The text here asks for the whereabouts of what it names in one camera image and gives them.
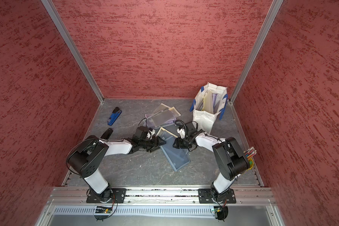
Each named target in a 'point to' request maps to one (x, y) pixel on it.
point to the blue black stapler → (116, 114)
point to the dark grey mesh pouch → (176, 157)
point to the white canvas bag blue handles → (209, 103)
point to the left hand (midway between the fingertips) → (163, 146)
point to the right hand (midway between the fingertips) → (176, 148)
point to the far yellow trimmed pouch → (163, 108)
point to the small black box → (107, 134)
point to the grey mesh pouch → (159, 119)
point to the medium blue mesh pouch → (167, 136)
